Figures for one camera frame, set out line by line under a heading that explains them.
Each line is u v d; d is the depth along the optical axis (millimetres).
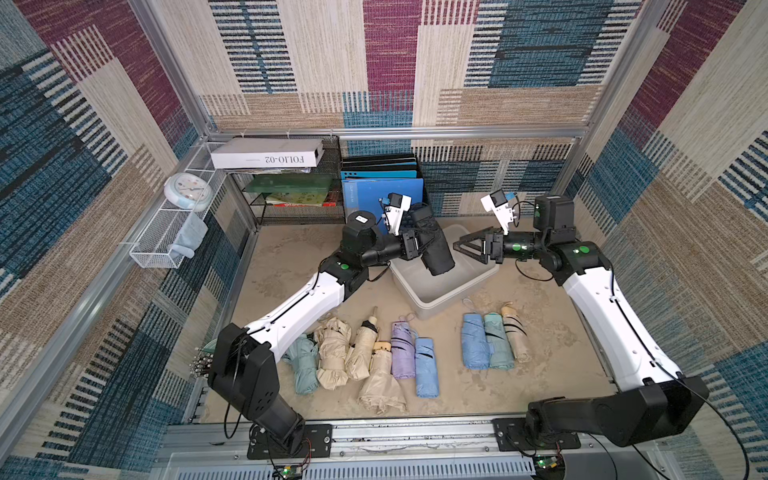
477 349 854
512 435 732
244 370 426
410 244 630
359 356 812
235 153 794
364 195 907
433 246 689
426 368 811
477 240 609
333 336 856
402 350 843
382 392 760
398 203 651
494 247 595
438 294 830
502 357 838
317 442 732
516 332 867
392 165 992
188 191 755
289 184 946
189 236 680
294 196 1015
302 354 827
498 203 609
